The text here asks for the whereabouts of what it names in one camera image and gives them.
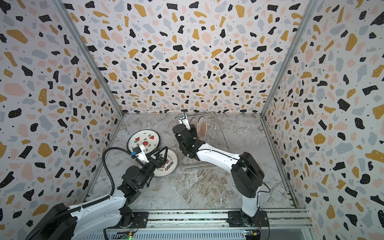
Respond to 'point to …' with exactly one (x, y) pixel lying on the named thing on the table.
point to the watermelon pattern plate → (148, 138)
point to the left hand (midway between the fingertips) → (163, 147)
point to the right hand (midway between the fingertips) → (184, 120)
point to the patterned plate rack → (171, 165)
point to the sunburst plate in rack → (202, 128)
